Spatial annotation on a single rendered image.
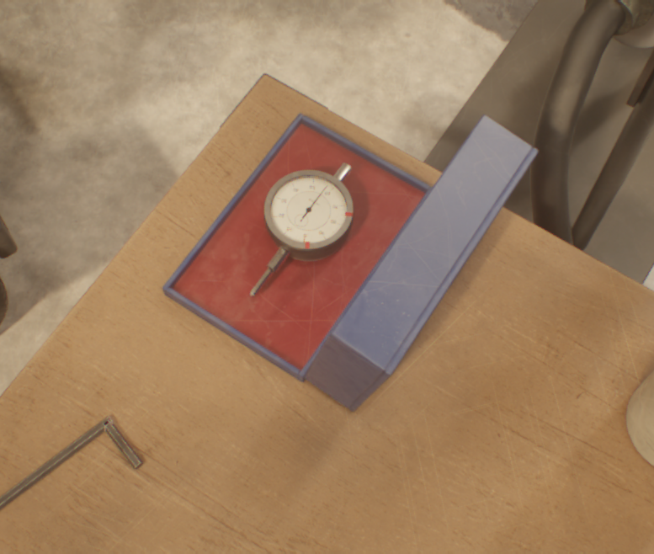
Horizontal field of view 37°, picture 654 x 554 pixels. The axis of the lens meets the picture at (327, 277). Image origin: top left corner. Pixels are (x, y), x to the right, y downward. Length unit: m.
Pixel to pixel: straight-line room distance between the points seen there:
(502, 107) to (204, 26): 0.41
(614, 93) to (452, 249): 0.82
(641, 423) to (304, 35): 0.86
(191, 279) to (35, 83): 0.74
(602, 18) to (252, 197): 0.31
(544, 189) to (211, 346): 0.31
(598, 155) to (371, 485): 0.75
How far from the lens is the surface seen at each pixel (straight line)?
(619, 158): 1.02
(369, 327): 0.51
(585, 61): 0.80
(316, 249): 0.62
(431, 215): 0.54
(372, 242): 0.66
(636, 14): 0.84
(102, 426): 0.63
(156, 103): 1.30
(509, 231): 0.67
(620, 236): 1.23
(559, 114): 0.79
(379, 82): 1.30
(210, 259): 0.65
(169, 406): 0.63
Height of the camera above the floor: 1.06
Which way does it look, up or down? 66 degrees down
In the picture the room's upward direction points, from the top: straight up
